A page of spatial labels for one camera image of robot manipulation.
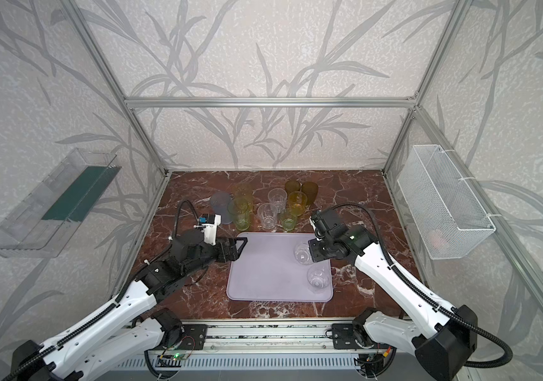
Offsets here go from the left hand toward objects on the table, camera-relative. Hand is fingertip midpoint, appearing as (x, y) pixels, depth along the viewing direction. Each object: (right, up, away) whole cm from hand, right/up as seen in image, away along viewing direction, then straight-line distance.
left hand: (238, 241), depth 75 cm
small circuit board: (-19, -34, -4) cm, 39 cm away
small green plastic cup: (+16, +3, +26) cm, 31 cm away
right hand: (+24, -2, +2) cm, 25 cm away
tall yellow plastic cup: (-6, +17, +40) cm, 44 cm away
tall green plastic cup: (-4, +9, +24) cm, 26 cm away
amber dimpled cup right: (+26, +17, +31) cm, 44 cm away
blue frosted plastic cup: (-13, +12, +22) cm, 28 cm away
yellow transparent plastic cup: (+20, +11, +30) cm, 38 cm away
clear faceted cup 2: (+7, +7, +26) cm, 28 cm away
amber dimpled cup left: (+18, +18, +35) cm, 44 cm away
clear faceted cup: (+11, +14, +30) cm, 35 cm away
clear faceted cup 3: (+21, -6, +8) cm, 23 cm away
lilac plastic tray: (+8, -14, +14) cm, 21 cm away
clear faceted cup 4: (+27, -16, +10) cm, 33 cm away
